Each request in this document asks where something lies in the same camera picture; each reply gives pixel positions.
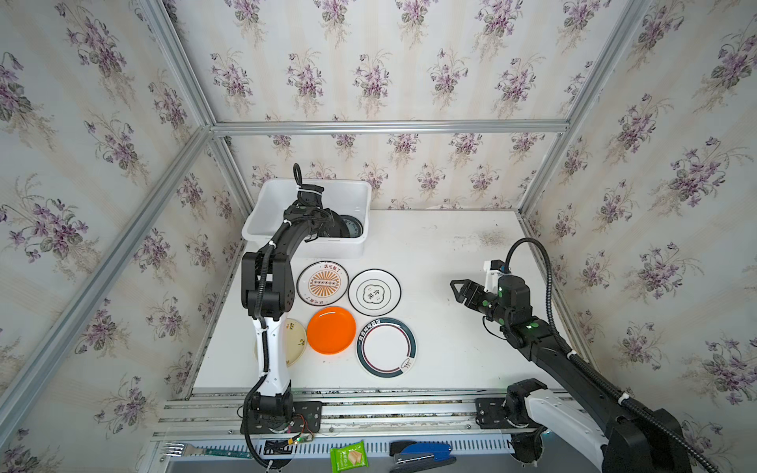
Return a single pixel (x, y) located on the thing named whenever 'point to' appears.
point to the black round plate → (354, 226)
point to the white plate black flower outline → (375, 292)
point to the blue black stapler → (412, 456)
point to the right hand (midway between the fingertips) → (455, 287)
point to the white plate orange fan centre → (322, 283)
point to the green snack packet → (348, 457)
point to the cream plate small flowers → (296, 342)
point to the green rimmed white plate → (386, 348)
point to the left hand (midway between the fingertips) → (325, 218)
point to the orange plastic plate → (331, 330)
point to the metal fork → (183, 449)
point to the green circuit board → (229, 453)
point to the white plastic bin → (275, 195)
